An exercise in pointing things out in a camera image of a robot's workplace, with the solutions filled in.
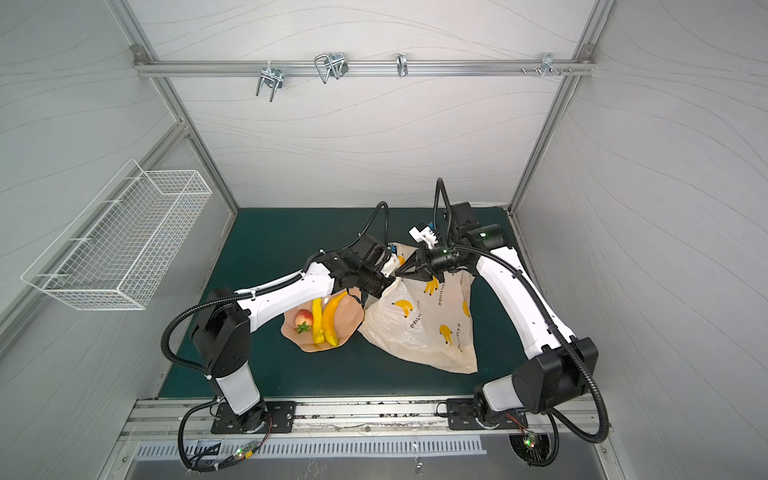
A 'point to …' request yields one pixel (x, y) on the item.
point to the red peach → (303, 320)
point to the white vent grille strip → (320, 447)
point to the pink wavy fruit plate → (349, 315)
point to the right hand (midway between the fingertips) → (401, 268)
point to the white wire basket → (118, 250)
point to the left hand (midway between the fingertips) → (410, 292)
